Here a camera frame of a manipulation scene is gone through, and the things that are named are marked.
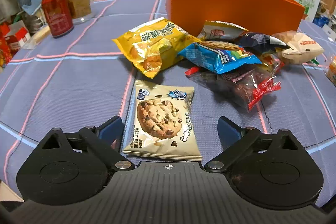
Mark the silver red snack packet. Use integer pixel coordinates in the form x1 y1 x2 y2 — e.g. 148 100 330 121
198 20 249 41

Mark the red soda can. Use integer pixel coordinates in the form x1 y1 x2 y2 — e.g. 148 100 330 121
42 0 74 38

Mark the beige bread packet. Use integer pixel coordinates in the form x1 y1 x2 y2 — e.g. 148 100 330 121
273 31 324 64

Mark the dark blue snack packet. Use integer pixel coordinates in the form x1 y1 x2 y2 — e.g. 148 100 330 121
234 32 290 55

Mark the yellow chip bag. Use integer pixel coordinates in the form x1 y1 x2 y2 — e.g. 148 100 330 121
113 17 200 79

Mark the blue cookie packet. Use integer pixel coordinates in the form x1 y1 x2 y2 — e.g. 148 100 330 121
178 41 261 75

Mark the clear plastic jar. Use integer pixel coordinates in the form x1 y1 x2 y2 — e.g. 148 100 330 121
67 0 94 24

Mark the silver orange snack bag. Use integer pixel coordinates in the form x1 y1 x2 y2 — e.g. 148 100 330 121
325 56 336 86

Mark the blue checked tablecloth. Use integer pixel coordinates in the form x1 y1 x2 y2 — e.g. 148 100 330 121
1 0 335 206

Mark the beige cookie packet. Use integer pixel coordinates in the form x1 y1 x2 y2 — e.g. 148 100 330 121
123 80 202 161

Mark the red dates clear bag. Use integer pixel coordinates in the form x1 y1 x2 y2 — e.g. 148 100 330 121
185 65 281 111

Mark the clear wrapped snack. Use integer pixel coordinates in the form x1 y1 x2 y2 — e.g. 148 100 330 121
23 26 51 50

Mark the orange cardboard box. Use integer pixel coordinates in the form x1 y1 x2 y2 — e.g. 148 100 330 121
166 0 305 36

